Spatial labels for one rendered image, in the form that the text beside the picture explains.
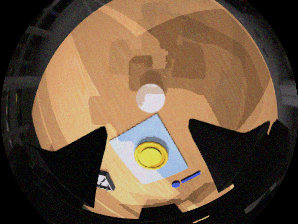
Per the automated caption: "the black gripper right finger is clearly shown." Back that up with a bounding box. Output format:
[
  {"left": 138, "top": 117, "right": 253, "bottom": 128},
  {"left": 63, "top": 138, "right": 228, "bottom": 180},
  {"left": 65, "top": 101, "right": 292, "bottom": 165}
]
[{"left": 188, "top": 119, "right": 270, "bottom": 193}]

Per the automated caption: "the yellow round plate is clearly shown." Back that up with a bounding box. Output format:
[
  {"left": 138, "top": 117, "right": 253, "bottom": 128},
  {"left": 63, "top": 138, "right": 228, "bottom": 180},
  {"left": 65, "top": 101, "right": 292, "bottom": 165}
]
[{"left": 133, "top": 141, "right": 168, "bottom": 169}]

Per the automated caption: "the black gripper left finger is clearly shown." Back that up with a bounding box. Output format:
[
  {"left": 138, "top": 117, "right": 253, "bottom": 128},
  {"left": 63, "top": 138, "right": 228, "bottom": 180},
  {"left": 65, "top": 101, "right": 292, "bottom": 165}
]
[{"left": 24, "top": 127, "right": 108, "bottom": 208}]

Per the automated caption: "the light blue mat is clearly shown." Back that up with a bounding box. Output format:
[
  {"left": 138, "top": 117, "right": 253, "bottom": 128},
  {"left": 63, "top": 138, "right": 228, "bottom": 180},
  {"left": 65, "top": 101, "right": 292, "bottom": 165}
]
[{"left": 109, "top": 113, "right": 188, "bottom": 185}]

